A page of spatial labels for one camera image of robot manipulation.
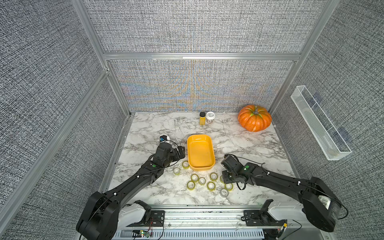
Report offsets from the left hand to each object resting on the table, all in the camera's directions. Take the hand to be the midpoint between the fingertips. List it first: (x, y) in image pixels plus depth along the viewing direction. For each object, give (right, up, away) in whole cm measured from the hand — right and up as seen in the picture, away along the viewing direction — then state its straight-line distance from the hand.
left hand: (181, 148), depth 84 cm
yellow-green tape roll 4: (+12, -19, +1) cm, 22 cm away
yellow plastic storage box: (+12, -4, +14) cm, 19 cm away
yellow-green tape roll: (+2, -11, +8) cm, 13 cm away
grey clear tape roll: (+23, -24, -3) cm, 33 cm away
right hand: (+25, -14, +1) cm, 29 cm away
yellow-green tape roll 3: (+7, -17, +3) cm, 19 cm away
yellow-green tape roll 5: (+5, -21, -1) cm, 21 cm away
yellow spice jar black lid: (+14, +18, +25) cm, 34 cm away
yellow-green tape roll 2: (-3, -14, +6) cm, 16 cm away
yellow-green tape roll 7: (+17, -21, 0) cm, 27 cm away
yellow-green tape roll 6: (+19, -17, +3) cm, 25 cm away
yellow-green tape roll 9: (+25, -22, -2) cm, 34 cm away
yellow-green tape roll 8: (+22, -16, -5) cm, 27 cm away
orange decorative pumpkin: (+48, +18, +16) cm, 54 cm away
